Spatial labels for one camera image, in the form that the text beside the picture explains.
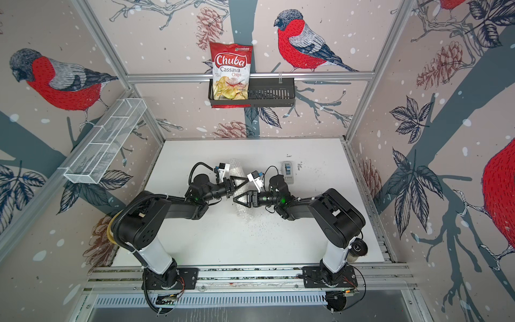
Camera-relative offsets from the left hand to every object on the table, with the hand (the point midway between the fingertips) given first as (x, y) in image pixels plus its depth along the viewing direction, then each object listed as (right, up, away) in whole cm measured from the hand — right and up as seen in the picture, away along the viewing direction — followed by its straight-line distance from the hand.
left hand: (250, 181), depth 81 cm
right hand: (-5, -8, -1) cm, 9 cm away
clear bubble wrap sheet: (-6, +5, +2) cm, 8 cm away
